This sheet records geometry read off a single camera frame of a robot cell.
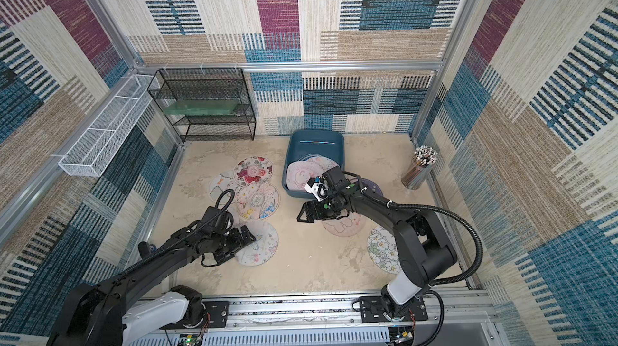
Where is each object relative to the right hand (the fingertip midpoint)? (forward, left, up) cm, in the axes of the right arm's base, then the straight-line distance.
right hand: (311, 220), depth 84 cm
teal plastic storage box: (+42, +3, -5) cm, 42 cm away
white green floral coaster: (-7, -25, -9) cm, 28 cm away
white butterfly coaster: (-8, +17, -8) cm, 21 cm away
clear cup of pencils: (+18, -41, +6) cm, 45 cm away
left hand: (-7, +22, -6) cm, 24 cm away
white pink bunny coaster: (+30, -7, -6) cm, 31 cm away
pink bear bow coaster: (+1, -13, -8) cm, 16 cm away
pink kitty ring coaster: (+25, +5, -6) cm, 26 cm away
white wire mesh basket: (+8, +63, +27) cm, 69 cm away
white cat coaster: (+22, +39, -8) cm, 45 cm away
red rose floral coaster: (+28, +26, -7) cm, 38 cm away
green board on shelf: (+38, +42, +20) cm, 60 cm away
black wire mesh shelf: (+52, +42, +21) cm, 70 cm away
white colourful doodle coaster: (+13, +21, -8) cm, 26 cm away
